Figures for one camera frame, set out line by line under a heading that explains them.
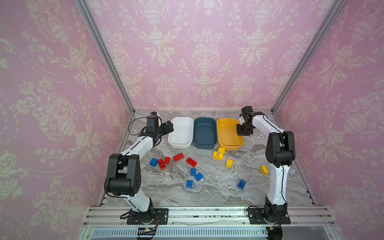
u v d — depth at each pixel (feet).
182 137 3.41
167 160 3.07
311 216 2.49
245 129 2.89
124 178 1.52
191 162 3.01
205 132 3.48
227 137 3.41
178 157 3.04
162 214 2.45
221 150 3.12
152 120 2.37
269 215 2.17
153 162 3.00
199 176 2.88
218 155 3.04
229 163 2.95
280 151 1.91
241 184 2.73
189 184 2.67
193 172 2.84
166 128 2.77
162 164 2.97
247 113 2.71
